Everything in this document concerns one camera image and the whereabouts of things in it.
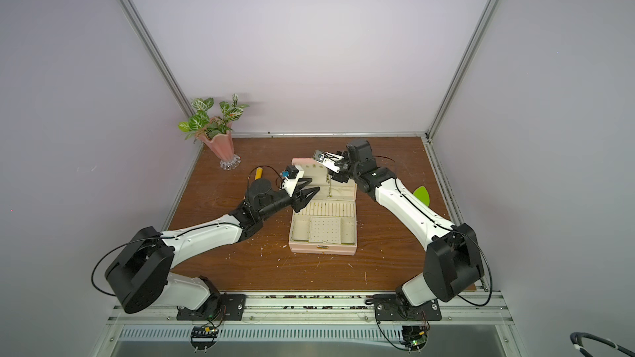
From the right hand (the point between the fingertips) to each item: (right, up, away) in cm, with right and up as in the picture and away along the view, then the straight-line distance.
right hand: (339, 151), depth 82 cm
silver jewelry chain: (-4, -10, +3) cm, 11 cm away
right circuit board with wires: (+22, -56, -12) cm, 61 cm away
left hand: (-8, -11, -5) cm, 14 cm away
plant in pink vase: (-48, +8, +12) cm, 51 cm away
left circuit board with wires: (-41, -56, -10) cm, 71 cm away
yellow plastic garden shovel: (-34, -9, +22) cm, 41 cm away
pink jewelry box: (-4, -25, +1) cm, 26 cm away
